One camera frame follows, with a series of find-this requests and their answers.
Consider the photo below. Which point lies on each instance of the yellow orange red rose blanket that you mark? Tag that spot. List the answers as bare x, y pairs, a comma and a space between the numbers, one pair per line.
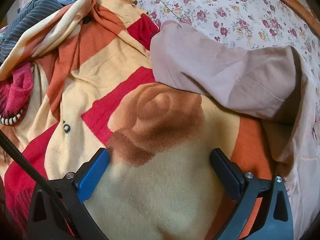
160, 200

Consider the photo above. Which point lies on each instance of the beige shorts with striped waistband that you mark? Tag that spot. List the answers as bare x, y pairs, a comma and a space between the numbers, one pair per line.
212, 62

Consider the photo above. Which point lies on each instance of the pink fleece cloth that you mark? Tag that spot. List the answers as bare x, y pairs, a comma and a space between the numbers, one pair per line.
20, 92

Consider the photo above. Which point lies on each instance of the grey striped cloth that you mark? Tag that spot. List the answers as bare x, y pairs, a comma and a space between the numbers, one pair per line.
30, 17

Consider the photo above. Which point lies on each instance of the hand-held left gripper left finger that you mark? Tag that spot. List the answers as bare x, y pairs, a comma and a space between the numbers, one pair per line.
92, 177

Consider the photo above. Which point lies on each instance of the floral bed sheet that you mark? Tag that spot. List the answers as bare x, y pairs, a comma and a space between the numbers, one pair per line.
212, 5

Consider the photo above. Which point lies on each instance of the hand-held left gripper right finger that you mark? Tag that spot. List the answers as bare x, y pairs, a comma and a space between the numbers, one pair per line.
225, 172

